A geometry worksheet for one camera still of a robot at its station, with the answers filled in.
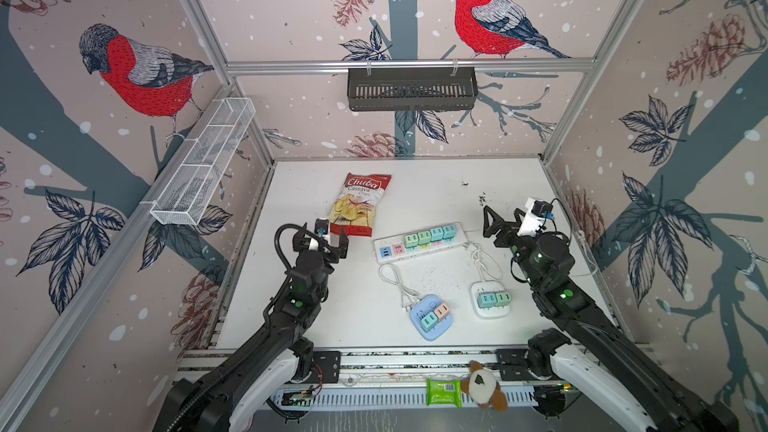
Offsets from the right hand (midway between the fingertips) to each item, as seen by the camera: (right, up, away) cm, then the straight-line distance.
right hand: (497, 211), depth 74 cm
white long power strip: (-27, -13, +18) cm, 35 cm away
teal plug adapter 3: (-13, -9, +17) cm, 23 cm away
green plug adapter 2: (-17, -10, +16) cm, 25 cm away
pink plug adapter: (-14, -26, +2) cm, 30 cm away
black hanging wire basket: (-20, +40, +31) cm, 54 cm away
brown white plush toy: (-5, -41, -6) cm, 42 cm away
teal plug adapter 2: (-9, -8, +17) cm, 21 cm away
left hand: (-46, -5, +5) cm, 47 cm away
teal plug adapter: (-2, -24, +4) cm, 24 cm away
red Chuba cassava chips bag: (-40, -1, +26) cm, 48 cm away
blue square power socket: (-18, -27, +8) cm, 34 cm away
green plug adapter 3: (-21, -11, +16) cm, 28 cm away
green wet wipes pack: (-14, -43, -5) cm, 45 cm away
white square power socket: (0, -23, +10) cm, 25 cm away
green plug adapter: (+3, -24, +4) cm, 24 cm away
